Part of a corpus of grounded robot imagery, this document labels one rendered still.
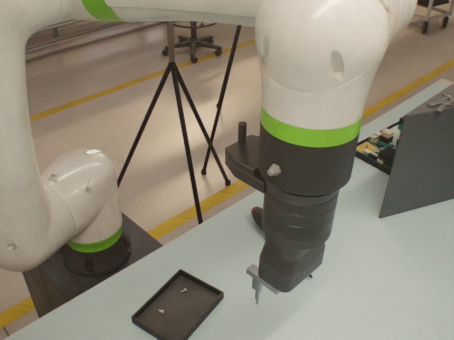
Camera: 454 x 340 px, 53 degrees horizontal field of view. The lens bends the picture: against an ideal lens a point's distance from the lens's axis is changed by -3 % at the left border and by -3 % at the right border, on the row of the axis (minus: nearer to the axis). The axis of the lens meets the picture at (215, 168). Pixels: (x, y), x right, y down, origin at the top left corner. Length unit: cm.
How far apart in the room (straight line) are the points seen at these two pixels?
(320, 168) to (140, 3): 32
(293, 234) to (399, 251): 37
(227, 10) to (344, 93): 21
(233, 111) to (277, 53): 291
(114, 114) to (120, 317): 269
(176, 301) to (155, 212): 172
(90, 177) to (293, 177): 53
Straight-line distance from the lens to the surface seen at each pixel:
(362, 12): 37
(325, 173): 42
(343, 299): 73
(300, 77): 37
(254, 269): 56
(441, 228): 90
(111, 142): 299
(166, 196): 250
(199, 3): 56
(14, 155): 72
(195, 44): 416
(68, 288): 102
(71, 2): 68
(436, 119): 81
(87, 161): 92
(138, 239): 109
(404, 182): 85
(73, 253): 102
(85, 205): 88
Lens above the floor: 155
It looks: 35 degrees down
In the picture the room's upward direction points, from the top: straight up
